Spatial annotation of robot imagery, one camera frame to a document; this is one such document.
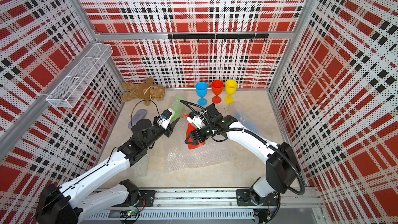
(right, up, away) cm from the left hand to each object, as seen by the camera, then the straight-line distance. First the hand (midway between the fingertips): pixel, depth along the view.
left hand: (177, 115), depth 77 cm
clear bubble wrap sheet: (-1, -24, +7) cm, 25 cm away
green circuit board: (-20, -45, -7) cm, 50 cm away
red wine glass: (+22, +18, +25) cm, 38 cm away
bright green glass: (-5, +3, +28) cm, 29 cm away
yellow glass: (+31, +18, +26) cm, 45 cm away
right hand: (+8, -12, -1) cm, 14 cm away
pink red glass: (+7, -6, -3) cm, 10 cm away
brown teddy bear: (-29, +15, +34) cm, 47 cm away
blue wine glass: (+11, +16, +28) cm, 34 cm away
